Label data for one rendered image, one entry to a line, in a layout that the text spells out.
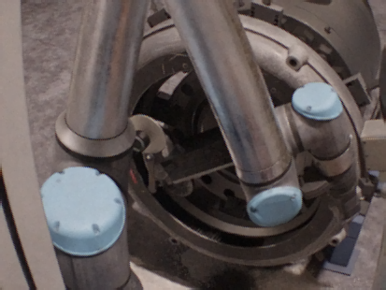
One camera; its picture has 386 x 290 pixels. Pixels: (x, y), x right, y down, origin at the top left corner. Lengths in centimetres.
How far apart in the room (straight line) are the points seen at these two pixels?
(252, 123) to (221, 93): 6
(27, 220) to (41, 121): 242
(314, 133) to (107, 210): 38
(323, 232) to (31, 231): 123
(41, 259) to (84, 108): 60
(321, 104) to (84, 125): 40
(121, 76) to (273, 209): 31
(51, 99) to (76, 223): 205
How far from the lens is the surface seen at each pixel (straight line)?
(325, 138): 109
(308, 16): 175
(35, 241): 43
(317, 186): 116
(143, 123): 161
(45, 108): 291
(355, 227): 202
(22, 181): 39
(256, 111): 87
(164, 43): 147
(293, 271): 213
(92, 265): 98
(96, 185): 99
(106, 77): 98
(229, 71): 83
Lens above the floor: 160
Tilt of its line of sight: 37 degrees down
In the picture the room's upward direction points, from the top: 2 degrees clockwise
